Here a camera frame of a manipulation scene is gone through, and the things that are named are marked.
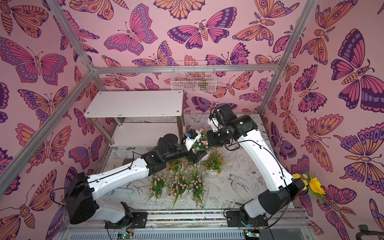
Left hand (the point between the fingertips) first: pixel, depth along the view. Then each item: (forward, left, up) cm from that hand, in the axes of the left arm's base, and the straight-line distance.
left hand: (205, 144), depth 70 cm
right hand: (+2, -2, 0) cm, 2 cm away
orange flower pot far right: (-4, -4, -14) cm, 15 cm away
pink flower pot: (-16, +22, -11) cm, 29 cm away
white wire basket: (+47, +6, +7) cm, 48 cm away
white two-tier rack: (+43, +46, -25) cm, 67 cm away
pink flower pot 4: (-5, +2, +7) cm, 9 cm away
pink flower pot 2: (-15, +13, -13) cm, 24 cm away
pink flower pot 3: (-16, +3, -13) cm, 21 cm away
